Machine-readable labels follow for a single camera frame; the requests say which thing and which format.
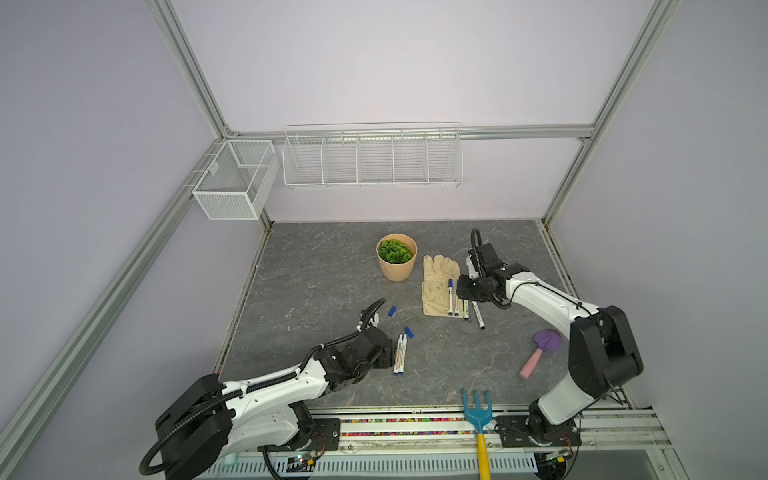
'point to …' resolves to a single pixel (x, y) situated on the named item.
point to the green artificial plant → (394, 251)
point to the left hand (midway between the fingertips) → (388, 350)
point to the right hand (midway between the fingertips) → (462, 292)
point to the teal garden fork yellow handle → (481, 417)
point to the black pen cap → (403, 357)
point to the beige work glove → (437, 272)
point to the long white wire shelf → (378, 155)
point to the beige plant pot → (397, 271)
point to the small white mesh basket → (239, 180)
